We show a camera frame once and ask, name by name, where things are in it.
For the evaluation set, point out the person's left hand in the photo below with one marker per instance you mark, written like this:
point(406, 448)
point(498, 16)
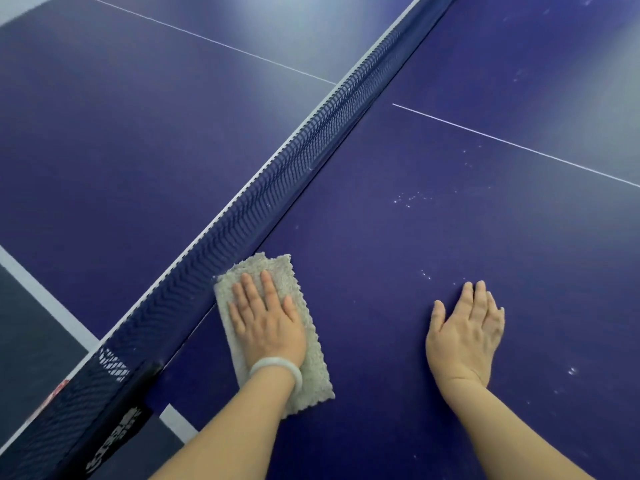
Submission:
point(267, 329)

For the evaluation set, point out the person's right hand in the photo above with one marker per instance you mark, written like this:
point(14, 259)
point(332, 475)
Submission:
point(465, 344)

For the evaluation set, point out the grey cleaning cloth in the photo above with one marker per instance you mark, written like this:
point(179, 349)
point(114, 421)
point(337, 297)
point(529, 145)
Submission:
point(260, 264)

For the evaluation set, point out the person's right forearm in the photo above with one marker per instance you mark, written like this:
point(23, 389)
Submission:
point(505, 434)

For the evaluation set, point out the person's left forearm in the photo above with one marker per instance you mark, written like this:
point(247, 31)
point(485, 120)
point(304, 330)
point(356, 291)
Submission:
point(230, 434)

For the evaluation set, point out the white jade bangle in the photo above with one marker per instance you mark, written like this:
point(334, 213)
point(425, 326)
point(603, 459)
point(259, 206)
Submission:
point(277, 362)

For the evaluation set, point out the blue table tennis table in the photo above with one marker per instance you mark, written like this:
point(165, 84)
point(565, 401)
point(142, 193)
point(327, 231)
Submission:
point(475, 219)

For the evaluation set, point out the blue table net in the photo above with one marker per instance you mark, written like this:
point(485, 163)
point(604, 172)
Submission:
point(275, 194)

